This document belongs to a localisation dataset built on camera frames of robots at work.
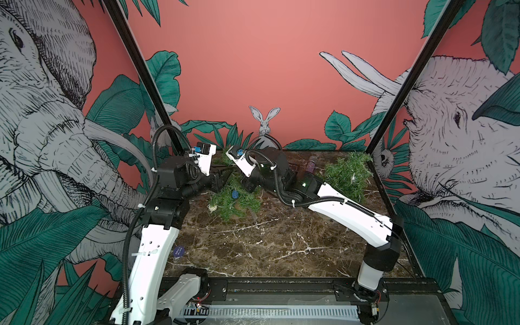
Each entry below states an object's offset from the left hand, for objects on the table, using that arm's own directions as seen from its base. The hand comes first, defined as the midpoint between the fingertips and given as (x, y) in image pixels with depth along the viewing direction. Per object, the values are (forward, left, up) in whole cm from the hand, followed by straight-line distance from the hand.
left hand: (230, 166), depth 64 cm
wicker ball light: (-5, +9, -18) cm, 21 cm away
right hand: (0, -1, +2) cm, 2 cm away
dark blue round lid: (-14, +25, -37) cm, 47 cm away
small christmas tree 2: (-1, -41, -4) cm, 41 cm away
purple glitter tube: (+28, -38, -35) cm, 59 cm away
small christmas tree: (-2, 0, -17) cm, 18 cm away
